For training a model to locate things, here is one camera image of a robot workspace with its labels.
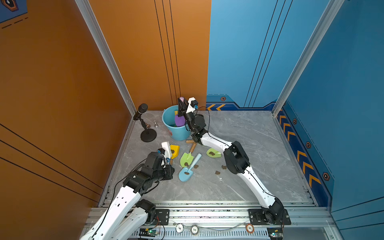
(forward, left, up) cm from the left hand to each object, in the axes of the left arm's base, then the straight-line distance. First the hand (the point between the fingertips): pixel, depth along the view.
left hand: (174, 167), depth 77 cm
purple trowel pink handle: (+28, -1, +5) cm, 29 cm away
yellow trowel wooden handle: (+18, +2, -11) cm, 21 cm away
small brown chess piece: (+37, +25, -10) cm, 45 cm away
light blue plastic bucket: (+24, +2, -2) cm, 25 cm away
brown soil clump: (+3, -24, -13) cm, 28 cm away
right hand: (+34, -3, +19) cm, 39 cm away
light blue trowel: (+1, -5, -12) cm, 13 cm away
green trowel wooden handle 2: (+14, -22, -10) cm, 28 cm away
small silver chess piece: (+38, +20, -11) cm, 44 cm away
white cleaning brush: (+7, +4, +9) cm, 12 cm away
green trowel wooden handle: (+12, -5, -12) cm, 17 cm away
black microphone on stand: (+29, +23, -11) cm, 39 cm away
